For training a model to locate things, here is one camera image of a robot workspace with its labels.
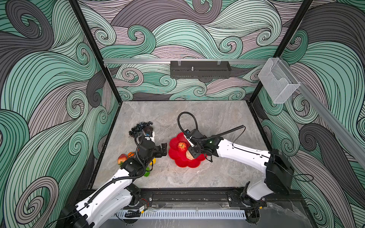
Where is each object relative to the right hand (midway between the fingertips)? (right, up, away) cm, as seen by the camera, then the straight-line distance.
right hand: (192, 148), depth 82 cm
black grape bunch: (-36, +11, +15) cm, 40 cm away
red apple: (-6, 0, +5) cm, 8 cm away
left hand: (-19, +3, -1) cm, 19 cm away
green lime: (-26, -14, -3) cm, 30 cm away
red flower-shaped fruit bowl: (-7, -7, +6) cm, 12 cm away
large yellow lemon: (-23, -9, +1) cm, 25 cm away
